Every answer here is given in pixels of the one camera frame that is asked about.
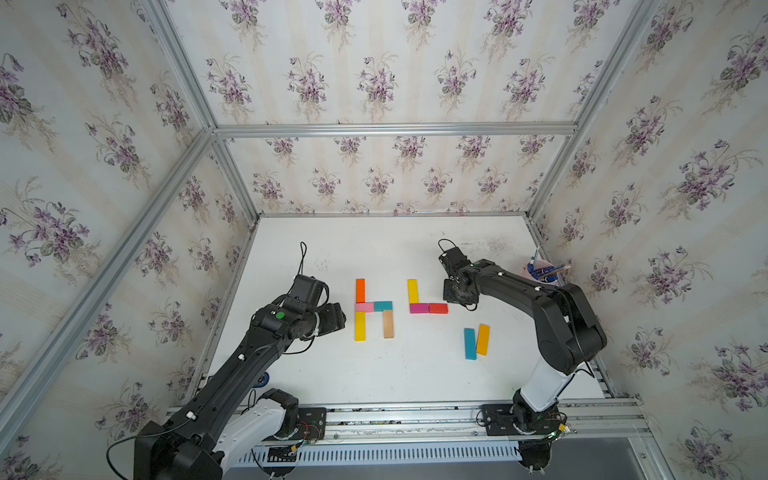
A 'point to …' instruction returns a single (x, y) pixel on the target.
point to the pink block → (364, 307)
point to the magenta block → (422, 308)
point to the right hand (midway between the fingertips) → (456, 296)
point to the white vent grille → (252, 457)
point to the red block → (438, 308)
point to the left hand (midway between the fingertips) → (339, 323)
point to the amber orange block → (483, 339)
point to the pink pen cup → (538, 262)
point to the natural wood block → (385, 306)
